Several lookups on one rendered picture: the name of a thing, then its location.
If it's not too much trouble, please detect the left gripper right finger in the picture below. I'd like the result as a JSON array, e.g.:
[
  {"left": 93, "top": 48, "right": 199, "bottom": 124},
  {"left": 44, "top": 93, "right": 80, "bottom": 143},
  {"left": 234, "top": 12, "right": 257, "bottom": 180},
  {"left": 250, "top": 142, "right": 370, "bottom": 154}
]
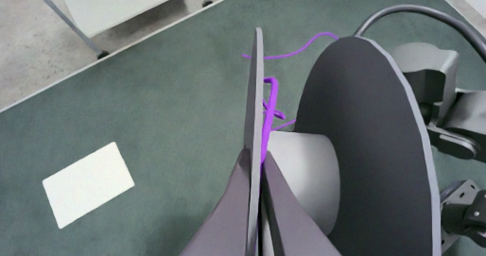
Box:
[{"left": 257, "top": 150, "right": 341, "bottom": 256}]

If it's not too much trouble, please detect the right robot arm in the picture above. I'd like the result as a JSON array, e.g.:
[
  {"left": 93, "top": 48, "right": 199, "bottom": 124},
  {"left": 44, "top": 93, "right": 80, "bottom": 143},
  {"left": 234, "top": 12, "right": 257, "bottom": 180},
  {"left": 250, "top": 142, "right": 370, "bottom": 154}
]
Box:
[{"left": 389, "top": 42, "right": 486, "bottom": 254}]

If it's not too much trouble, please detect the purple cable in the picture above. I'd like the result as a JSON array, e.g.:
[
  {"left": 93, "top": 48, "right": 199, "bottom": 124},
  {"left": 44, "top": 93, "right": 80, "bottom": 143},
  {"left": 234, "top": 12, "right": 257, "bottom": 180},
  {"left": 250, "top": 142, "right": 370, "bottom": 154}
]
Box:
[{"left": 259, "top": 33, "right": 337, "bottom": 196}]

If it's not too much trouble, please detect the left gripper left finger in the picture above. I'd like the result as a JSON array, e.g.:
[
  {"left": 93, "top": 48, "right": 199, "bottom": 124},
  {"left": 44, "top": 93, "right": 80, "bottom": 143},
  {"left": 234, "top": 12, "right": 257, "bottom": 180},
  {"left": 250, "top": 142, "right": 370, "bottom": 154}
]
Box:
[{"left": 179, "top": 148, "right": 251, "bottom": 256}]

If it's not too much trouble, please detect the dark grey cable reel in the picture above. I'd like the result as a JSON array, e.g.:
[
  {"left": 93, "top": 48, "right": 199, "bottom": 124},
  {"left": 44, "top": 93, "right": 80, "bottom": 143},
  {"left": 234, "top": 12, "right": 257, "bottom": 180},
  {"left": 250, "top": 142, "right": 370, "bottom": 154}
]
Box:
[{"left": 243, "top": 27, "right": 442, "bottom": 256}]

